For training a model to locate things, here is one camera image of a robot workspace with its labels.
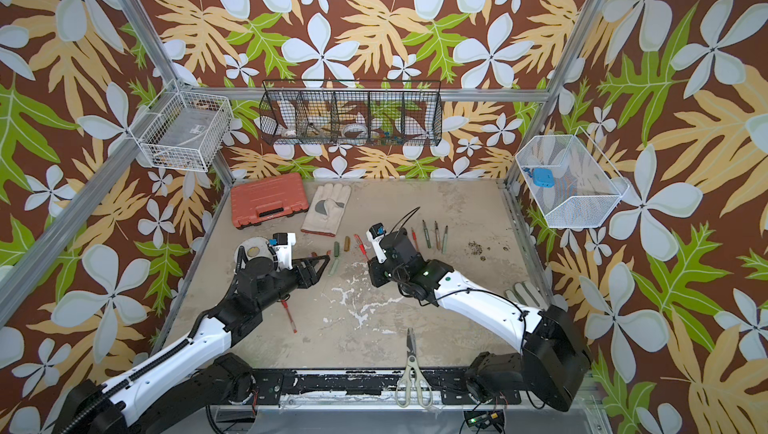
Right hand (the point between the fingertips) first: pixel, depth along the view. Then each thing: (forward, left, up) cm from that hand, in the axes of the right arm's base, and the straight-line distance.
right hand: (366, 262), depth 81 cm
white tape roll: (+13, +40, -13) cm, 44 cm away
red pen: (+4, +1, +2) cm, 5 cm away
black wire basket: (+47, +6, +17) cm, 50 cm away
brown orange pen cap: (+15, +8, -14) cm, 22 cm away
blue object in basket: (+22, -52, +11) cm, 57 cm away
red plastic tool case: (+30, +42, -10) cm, 52 cm away
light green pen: (+17, -26, -14) cm, 34 cm away
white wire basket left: (+33, +54, +20) cm, 66 cm away
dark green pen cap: (+13, +11, -14) cm, 22 cm away
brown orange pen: (+19, -24, -15) cm, 33 cm away
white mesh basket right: (+14, -59, +14) cm, 62 cm away
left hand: (0, +11, +4) cm, 11 cm away
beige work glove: (+30, +17, -14) cm, 37 cm away
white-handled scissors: (-28, -15, -16) cm, 35 cm away
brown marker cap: (+11, +19, -14) cm, 26 cm away
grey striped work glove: (-3, -51, -16) cm, 54 cm away
